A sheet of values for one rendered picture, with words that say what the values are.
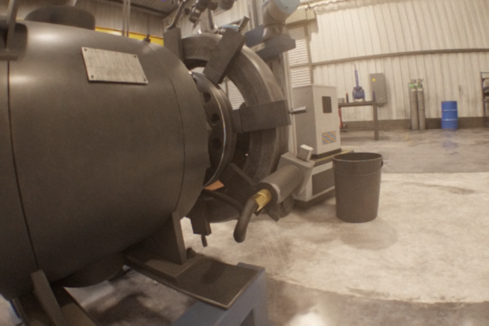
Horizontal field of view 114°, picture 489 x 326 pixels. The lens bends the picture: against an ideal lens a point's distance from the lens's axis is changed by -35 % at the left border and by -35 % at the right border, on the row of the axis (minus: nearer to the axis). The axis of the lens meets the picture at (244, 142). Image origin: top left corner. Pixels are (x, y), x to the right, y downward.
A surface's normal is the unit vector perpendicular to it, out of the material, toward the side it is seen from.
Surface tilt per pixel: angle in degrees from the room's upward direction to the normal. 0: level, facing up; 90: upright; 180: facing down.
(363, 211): 93
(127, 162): 97
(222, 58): 90
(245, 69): 90
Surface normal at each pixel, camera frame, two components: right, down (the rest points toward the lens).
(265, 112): -0.47, 0.11
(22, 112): 0.84, -0.24
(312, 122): -0.79, 0.11
